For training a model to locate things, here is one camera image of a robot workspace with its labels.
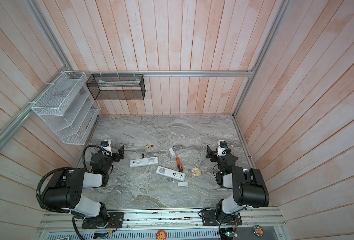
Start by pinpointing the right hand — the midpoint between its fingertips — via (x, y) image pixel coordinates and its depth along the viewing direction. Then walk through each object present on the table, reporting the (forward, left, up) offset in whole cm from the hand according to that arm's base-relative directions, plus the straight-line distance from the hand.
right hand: (215, 144), depth 91 cm
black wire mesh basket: (+39, +69, +15) cm, 81 cm away
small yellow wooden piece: (+3, +43, -8) cm, 44 cm away
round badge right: (-43, -16, -9) cm, 46 cm away
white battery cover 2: (-1, +27, -9) cm, 29 cm away
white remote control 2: (-16, +27, -8) cm, 33 cm away
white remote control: (-9, +45, -8) cm, 47 cm away
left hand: (-3, +62, -1) cm, 62 cm away
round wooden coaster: (-14, +12, -10) cm, 20 cm away
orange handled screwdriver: (-10, +23, -7) cm, 26 cm away
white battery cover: (-21, +20, -10) cm, 31 cm away
